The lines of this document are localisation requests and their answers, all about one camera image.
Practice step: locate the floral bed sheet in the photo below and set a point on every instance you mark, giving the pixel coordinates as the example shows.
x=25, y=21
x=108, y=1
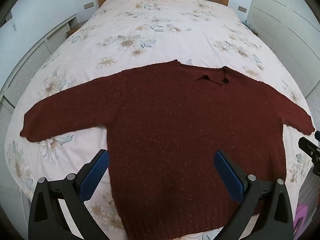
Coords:
x=155, y=30

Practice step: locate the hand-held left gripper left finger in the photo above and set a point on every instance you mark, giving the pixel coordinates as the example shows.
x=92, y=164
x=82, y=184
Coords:
x=96, y=171

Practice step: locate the purple plastic object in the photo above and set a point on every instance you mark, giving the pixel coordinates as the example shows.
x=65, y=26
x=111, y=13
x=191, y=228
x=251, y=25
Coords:
x=301, y=217

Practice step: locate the white radiator cover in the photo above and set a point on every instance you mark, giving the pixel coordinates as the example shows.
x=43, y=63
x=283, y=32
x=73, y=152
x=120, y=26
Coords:
x=32, y=55

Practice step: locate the dark red knit sweater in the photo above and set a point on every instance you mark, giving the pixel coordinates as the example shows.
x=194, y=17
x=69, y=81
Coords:
x=175, y=135

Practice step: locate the wall socket plate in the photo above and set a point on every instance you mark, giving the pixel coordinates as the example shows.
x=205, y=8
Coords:
x=88, y=5
x=242, y=9

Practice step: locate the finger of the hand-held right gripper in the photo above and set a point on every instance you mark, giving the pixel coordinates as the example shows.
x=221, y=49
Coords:
x=310, y=150

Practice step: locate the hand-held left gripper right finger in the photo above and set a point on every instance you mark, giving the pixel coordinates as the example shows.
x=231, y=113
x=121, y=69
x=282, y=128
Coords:
x=230, y=175

